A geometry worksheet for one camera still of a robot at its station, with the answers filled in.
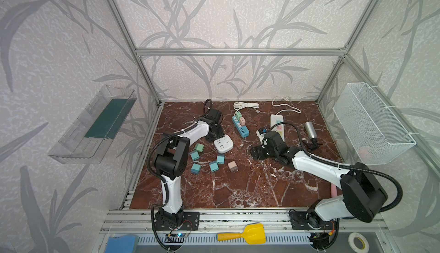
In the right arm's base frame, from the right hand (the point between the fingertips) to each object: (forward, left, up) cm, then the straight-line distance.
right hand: (256, 143), depth 89 cm
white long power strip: (+21, -15, -7) cm, 27 cm away
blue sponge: (-42, +56, -5) cm, 70 cm away
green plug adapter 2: (+22, +9, -3) cm, 23 cm away
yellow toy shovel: (-39, +4, -8) cm, 40 cm away
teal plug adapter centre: (-6, +19, -7) cm, 21 cm away
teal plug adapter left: (-4, +33, -6) cm, 34 cm away
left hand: (+11, +18, -3) cm, 22 cm away
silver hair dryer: (+10, -35, -7) cm, 37 cm away
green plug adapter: (+2, +32, -7) cm, 32 cm away
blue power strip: (+12, +7, -6) cm, 15 cm away
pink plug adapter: (-10, +13, -7) cm, 17 cm away
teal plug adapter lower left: (-11, +32, -7) cm, 35 cm away
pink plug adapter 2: (+16, +7, -2) cm, 18 cm away
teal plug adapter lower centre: (-9, +23, -7) cm, 26 cm away
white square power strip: (+3, +18, -6) cm, 19 cm away
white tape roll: (-42, -35, -7) cm, 55 cm away
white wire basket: (-13, -39, +26) cm, 49 cm away
